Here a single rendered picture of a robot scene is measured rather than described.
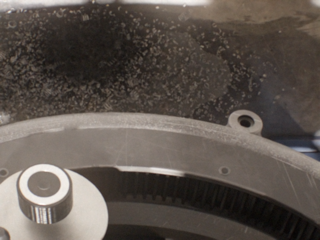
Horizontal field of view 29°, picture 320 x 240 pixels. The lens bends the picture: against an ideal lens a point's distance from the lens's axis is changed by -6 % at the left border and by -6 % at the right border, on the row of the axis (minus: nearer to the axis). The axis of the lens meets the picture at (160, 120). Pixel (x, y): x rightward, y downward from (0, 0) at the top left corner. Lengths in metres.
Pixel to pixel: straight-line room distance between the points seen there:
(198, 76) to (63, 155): 0.41
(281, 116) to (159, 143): 0.47
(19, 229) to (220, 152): 0.22
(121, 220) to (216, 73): 0.40
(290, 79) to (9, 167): 0.55
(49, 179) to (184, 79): 0.49
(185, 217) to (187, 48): 0.36
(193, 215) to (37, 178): 0.19
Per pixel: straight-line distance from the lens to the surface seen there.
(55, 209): 0.54
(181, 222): 0.67
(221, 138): 0.67
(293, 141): 1.14
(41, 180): 0.55
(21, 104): 1.02
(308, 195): 0.64
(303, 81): 1.05
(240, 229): 0.67
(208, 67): 0.99
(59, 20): 0.92
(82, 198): 0.59
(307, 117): 1.12
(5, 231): 0.54
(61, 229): 0.57
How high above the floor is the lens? 0.74
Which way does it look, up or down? 44 degrees down
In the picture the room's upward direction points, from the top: 173 degrees clockwise
